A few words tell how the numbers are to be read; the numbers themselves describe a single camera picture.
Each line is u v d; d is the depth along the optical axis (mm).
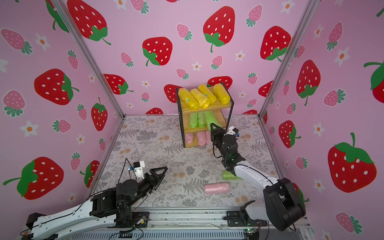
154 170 615
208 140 1009
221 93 801
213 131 729
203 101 747
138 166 637
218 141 722
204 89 831
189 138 1003
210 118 816
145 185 589
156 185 592
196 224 732
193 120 900
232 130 753
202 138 1009
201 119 895
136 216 751
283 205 425
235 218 734
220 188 799
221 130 717
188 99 761
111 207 505
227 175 855
